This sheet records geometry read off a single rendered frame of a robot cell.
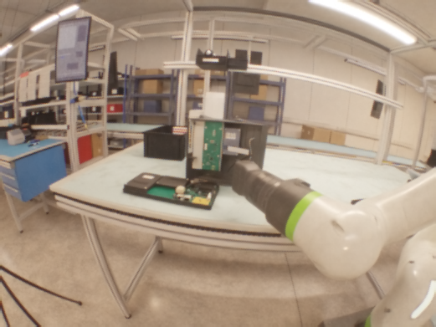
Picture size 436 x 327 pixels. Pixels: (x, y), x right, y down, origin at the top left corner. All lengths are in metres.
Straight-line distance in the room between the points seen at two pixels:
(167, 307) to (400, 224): 1.35
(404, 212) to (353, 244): 0.14
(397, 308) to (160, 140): 0.95
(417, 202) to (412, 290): 0.16
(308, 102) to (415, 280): 4.78
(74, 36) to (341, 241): 1.75
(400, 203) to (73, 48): 1.82
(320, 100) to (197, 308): 4.84
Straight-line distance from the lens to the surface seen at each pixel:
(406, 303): 0.44
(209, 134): 0.59
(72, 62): 1.67
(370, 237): 0.26
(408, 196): 0.36
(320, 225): 0.27
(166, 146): 0.86
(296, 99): 4.89
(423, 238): 0.58
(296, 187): 0.32
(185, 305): 1.45
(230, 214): 0.48
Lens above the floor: 1.25
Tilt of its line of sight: 17 degrees down
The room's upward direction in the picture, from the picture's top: 5 degrees clockwise
